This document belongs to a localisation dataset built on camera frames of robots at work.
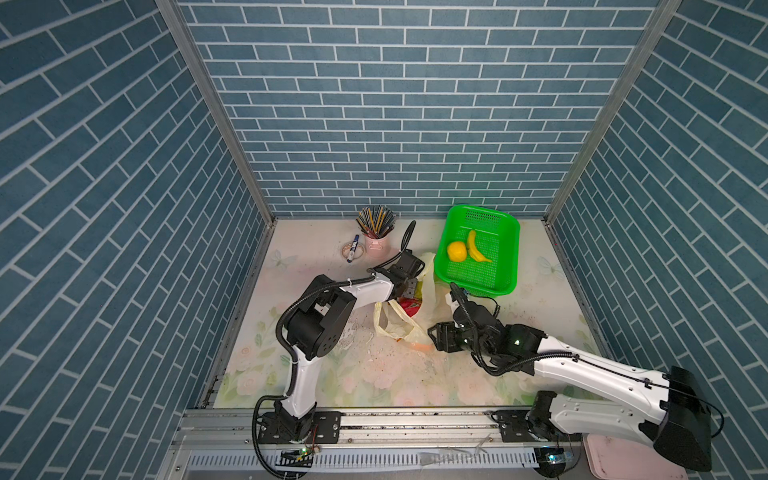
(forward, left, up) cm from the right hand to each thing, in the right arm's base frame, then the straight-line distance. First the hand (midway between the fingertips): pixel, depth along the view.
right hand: (432, 329), depth 77 cm
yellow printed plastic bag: (+1, +6, +3) cm, 7 cm away
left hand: (+21, +8, -12) cm, 25 cm away
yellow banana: (+36, -15, -10) cm, 40 cm away
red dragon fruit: (+9, +6, -4) cm, 12 cm away
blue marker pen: (+33, +28, -9) cm, 44 cm away
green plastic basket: (+46, -26, -13) cm, 54 cm away
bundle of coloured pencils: (+39, +20, -1) cm, 44 cm away
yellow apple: (+33, -9, -8) cm, 35 cm away
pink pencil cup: (+31, +19, -5) cm, 36 cm away
